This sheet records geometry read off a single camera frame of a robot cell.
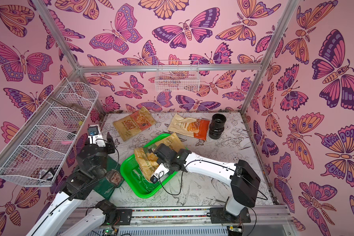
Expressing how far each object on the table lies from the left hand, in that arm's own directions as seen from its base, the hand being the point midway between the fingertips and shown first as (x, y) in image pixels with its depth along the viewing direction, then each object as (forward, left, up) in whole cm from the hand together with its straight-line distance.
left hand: (105, 132), depth 66 cm
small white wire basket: (+46, -33, +1) cm, 57 cm away
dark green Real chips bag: (-14, +7, -32) cm, 36 cm away
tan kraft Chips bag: (-4, -16, -20) cm, 26 cm away
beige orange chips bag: (+29, -47, -33) cm, 64 cm away
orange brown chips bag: (+31, +3, -32) cm, 45 cm away
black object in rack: (-15, +21, -9) cm, 27 cm away
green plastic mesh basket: (-5, -5, -32) cm, 33 cm away
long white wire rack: (-10, +29, -6) cm, 31 cm away
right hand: (-3, -23, -20) cm, 31 cm away
